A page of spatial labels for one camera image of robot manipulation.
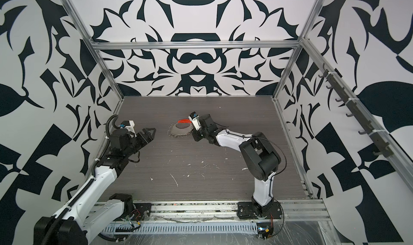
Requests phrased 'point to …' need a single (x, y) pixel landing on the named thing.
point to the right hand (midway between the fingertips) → (193, 128)
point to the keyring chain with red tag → (182, 128)
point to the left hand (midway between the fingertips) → (151, 129)
